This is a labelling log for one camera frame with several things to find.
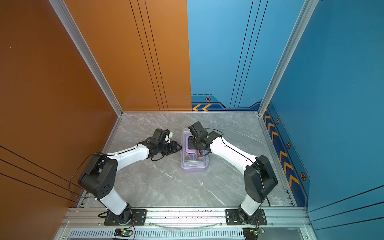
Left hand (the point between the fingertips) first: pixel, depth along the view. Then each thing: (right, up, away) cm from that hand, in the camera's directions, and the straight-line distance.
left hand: (181, 147), depth 91 cm
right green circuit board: (+38, -36, -22) cm, 57 cm away
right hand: (+6, +3, -6) cm, 8 cm away
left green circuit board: (-25, -38, -20) cm, 50 cm away
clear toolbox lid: (+7, -6, -5) cm, 10 cm away
